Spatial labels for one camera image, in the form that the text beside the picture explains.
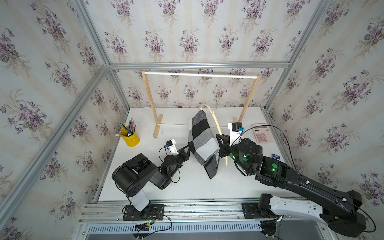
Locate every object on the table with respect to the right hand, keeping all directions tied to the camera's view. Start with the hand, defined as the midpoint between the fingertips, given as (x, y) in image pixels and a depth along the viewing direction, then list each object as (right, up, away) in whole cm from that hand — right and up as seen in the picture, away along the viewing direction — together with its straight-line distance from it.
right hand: (219, 135), depth 64 cm
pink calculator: (+37, -3, +37) cm, 53 cm away
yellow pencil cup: (-50, -6, +29) cm, 58 cm away
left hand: (-10, -9, +19) cm, 24 cm away
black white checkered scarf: (-6, -5, +13) cm, 16 cm away
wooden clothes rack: (+20, +8, +36) cm, 42 cm away
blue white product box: (+41, -16, +29) cm, 53 cm away
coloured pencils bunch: (-50, +2, +28) cm, 57 cm away
